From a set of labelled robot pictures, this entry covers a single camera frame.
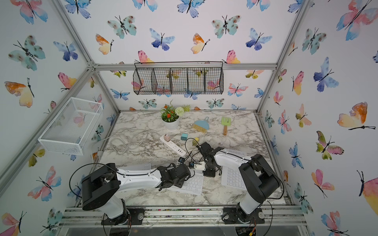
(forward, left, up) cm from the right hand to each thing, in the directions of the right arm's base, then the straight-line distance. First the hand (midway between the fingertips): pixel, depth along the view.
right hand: (209, 168), depth 90 cm
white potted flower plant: (+29, +27, +14) cm, 42 cm away
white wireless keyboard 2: (-10, +9, -1) cm, 14 cm away
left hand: (-7, +17, -2) cm, 18 cm away
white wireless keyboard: (-1, +40, 0) cm, 40 cm away
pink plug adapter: (+16, +28, +6) cm, 33 cm away
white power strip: (+13, +23, +2) cm, 27 cm away
